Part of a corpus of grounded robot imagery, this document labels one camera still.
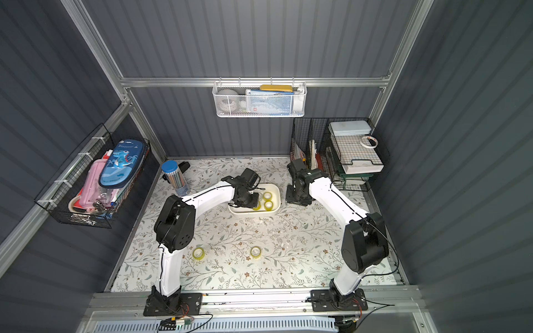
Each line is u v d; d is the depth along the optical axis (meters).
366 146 0.97
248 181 0.79
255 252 0.86
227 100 0.84
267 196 1.02
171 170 0.90
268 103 0.87
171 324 0.72
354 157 0.93
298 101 0.86
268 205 0.99
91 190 0.68
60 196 0.62
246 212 0.91
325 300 0.73
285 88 0.89
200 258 0.84
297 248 0.87
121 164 0.70
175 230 0.56
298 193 0.73
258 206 0.87
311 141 1.16
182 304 0.72
